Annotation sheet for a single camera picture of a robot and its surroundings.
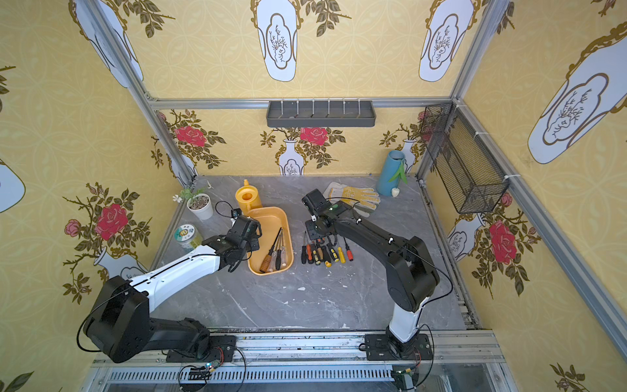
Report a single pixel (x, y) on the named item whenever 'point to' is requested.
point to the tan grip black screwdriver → (320, 254)
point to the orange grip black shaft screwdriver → (265, 261)
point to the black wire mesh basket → (471, 182)
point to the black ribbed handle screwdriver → (278, 257)
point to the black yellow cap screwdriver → (326, 256)
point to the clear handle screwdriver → (283, 252)
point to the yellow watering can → (247, 197)
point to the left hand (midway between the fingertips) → (241, 236)
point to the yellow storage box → (271, 219)
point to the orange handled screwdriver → (309, 253)
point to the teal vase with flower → (393, 169)
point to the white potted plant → (197, 202)
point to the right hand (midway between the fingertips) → (322, 225)
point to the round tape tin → (184, 234)
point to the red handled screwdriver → (349, 252)
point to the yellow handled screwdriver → (341, 255)
